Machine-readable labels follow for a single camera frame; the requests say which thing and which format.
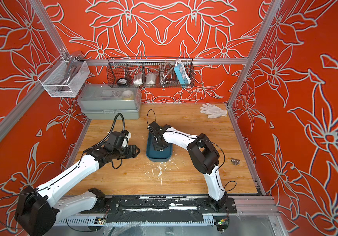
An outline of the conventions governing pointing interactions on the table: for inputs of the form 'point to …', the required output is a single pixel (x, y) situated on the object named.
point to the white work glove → (214, 111)
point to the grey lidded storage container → (107, 102)
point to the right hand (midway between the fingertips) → (156, 147)
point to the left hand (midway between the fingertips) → (137, 149)
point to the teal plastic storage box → (157, 156)
